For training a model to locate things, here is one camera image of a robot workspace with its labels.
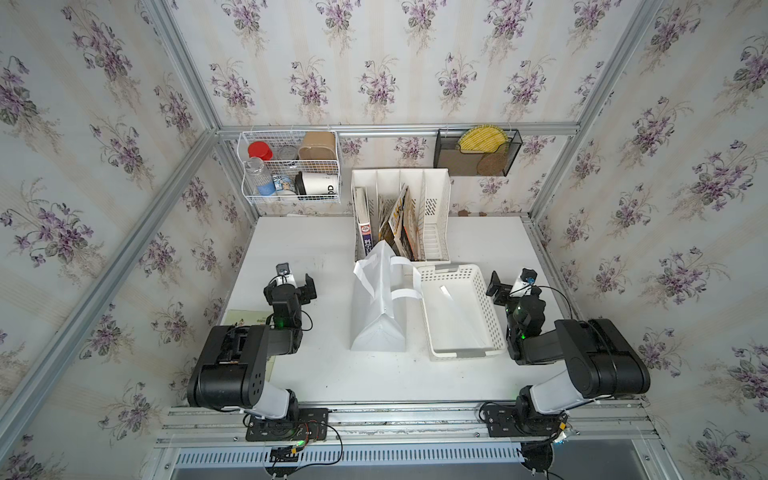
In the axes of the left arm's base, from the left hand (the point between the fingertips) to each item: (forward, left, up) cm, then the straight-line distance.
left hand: (297, 279), depth 91 cm
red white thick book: (+11, -21, +16) cm, 29 cm away
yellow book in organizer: (+9, -29, +13) cm, 32 cm away
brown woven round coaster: (+32, -63, +21) cm, 74 cm away
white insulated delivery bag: (-17, -25, +3) cm, 30 cm away
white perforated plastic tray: (-9, -51, -8) cm, 53 cm away
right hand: (-1, -67, +4) cm, 67 cm away
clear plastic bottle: (+23, +11, +21) cm, 33 cm away
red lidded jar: (+32, +12, +25) cm, 42 cm away
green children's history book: (-9, +15, -9) cm, 19 cm away
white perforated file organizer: (+24, -36, +8) cm, 44 cm away
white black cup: (+23, -6, +19) cm, 31 cm away
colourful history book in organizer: (+10, -34, +8) cm, 36 cm away
